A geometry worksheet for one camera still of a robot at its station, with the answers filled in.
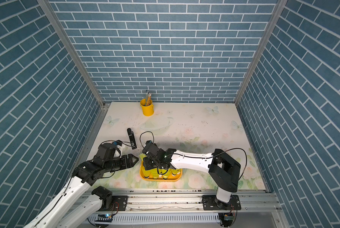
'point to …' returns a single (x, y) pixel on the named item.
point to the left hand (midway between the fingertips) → (137, 161)
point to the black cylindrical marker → (132, 138)
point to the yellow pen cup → (147, 110)
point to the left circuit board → (104, 217)
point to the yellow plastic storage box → (171, 177)
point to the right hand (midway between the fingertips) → (144, 165)
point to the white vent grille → (159, 217)
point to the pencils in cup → (148, 96)
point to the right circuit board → (229, 218)
